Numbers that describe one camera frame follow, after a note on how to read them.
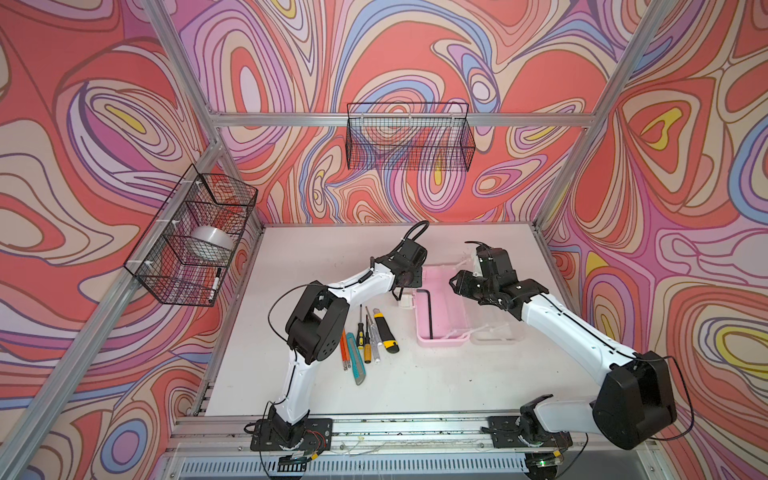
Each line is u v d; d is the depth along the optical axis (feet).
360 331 2.96
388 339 2.90
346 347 2.84
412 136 3.16
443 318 2.82
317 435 2.37
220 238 2.41
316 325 1.72
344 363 2.76
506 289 2.00
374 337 2.96
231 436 2.45
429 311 3.12
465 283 2.43
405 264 2.44
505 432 2.40
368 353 2.83
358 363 2.76
